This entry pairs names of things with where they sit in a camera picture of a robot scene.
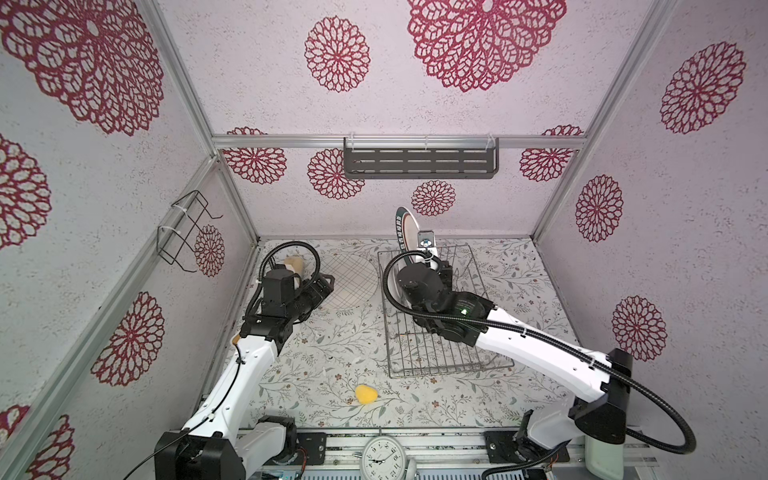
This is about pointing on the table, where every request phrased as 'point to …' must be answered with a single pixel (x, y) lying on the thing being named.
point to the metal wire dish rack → (416, 351)
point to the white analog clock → (383, 458)
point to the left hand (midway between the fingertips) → (327, 291)
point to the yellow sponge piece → (366, 394)
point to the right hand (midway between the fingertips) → (427, 252)
